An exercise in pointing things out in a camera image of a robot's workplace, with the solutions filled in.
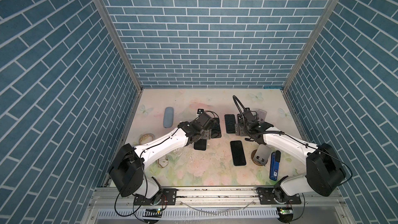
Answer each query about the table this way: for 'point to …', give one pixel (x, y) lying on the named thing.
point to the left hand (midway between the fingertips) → (205, 131)
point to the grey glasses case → (168, 117)
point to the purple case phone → (238, 153)
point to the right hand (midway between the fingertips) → (243, 125)
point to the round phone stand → (260, 156)
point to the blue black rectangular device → (275, 159)
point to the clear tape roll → (162, 161)
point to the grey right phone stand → (261, 115)
